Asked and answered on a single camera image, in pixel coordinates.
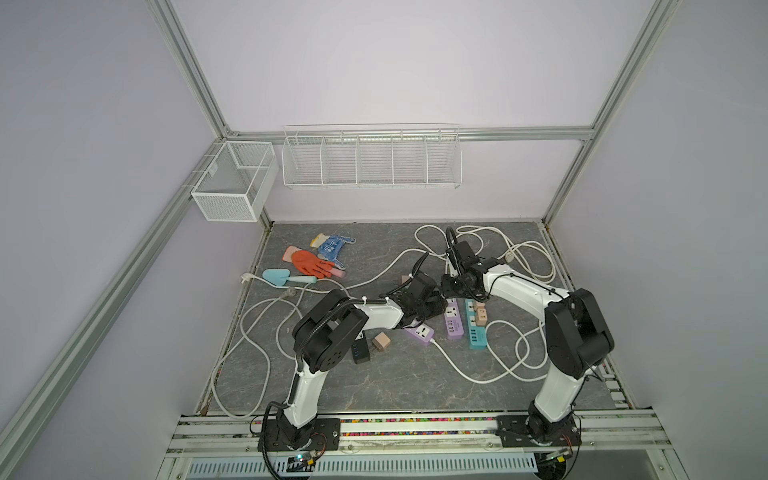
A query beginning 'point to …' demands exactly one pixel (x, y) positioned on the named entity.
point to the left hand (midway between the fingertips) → (449, 309)
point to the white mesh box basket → (237, 184)
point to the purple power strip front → (421, 332)
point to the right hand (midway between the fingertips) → (448, 290)
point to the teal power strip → (477, 335)
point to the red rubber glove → (311, 265)
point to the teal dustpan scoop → (280, 277)
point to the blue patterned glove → (330, 249)
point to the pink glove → (287, 256)
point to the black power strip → (360, 349)
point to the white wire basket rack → (421, 156)
